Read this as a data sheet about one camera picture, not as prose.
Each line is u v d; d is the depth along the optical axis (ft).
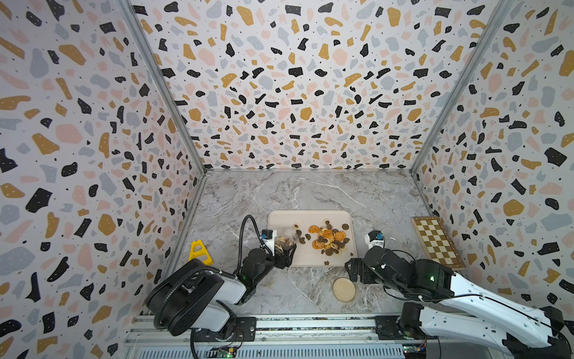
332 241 3.03
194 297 1.44
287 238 2.85
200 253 2.96
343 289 2.67
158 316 1.30
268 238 2.47
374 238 2.09
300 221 3.46
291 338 2.40
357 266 2.08
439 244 3.03
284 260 2.59
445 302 1.51
